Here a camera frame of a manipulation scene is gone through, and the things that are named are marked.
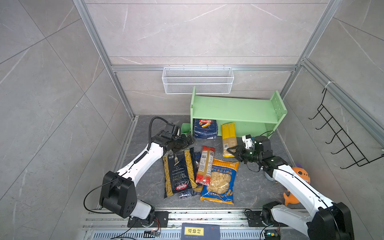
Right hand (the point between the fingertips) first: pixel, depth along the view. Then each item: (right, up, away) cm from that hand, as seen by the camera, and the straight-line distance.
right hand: (227, 149), depth 79 cm
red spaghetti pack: (-12, -13, +5) cm, 18 cm away
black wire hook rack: (+50, -1, -19) cm, 53 cm away
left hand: (-20, +5, +4) cm, 21 cm away
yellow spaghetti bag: (+2, +5, +4) cm, 7 cm away
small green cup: (-24, +12, +24) cm, 36 cm away
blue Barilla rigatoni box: (-11, +11, +9) cm, 18 cm away
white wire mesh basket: (-9, +44, +22) cm, 50 cm away
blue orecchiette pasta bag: (-3, -22, +2) cm, 22 cm away
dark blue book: (-16, -37, -10) cm, 42 cm away
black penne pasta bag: (-26, -13, +2) cm, 29 cm away
